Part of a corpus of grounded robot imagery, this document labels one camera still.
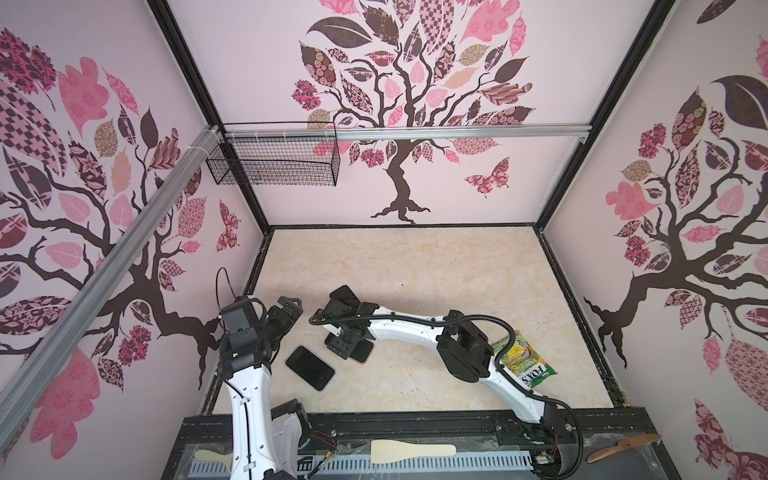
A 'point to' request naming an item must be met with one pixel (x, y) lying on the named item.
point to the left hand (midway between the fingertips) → (295, 315)
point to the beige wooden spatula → (388, 450)
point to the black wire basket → (303, 153)
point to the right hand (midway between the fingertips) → (340, 335)
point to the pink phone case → (362, 350)
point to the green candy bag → (523, 361)
